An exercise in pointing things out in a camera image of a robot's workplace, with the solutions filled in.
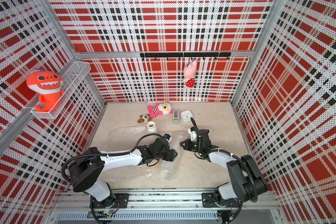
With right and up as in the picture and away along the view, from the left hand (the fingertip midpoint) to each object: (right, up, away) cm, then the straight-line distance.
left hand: (174, 153), depth 86 cm
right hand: (+5, +6, +1) cm, 7 cm away
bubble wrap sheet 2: (-3, -8, -6) cm, 10 cm away
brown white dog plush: (-24, +22, +22) cm, 39 cm away
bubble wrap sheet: (-36, +6, +13) cm, 38 cm away
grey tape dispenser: (+1, +23, +22) cm, 31 cm away
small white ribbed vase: (-14, +16, -2) cm, 22 cm away
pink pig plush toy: (+10, +54, +7) cm, 55 cm away
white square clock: (+9, +24, +23) cm, 34 cm away
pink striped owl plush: (-8, +30, +22) cm, 37 cm away
